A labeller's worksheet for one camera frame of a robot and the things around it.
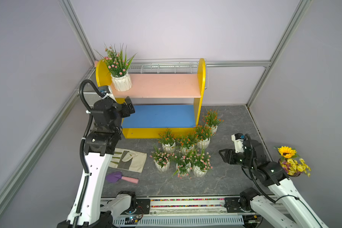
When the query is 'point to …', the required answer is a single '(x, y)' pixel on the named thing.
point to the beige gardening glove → (128, 159)
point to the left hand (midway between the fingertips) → (120, 101)
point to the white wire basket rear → (167, 66)
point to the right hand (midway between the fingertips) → (224, 150)
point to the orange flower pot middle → (186, 143)
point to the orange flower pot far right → (211, 118)
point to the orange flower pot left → (167, 138)
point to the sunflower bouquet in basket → (292, 167)
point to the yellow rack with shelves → (166, 106)
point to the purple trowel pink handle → (113, 177)
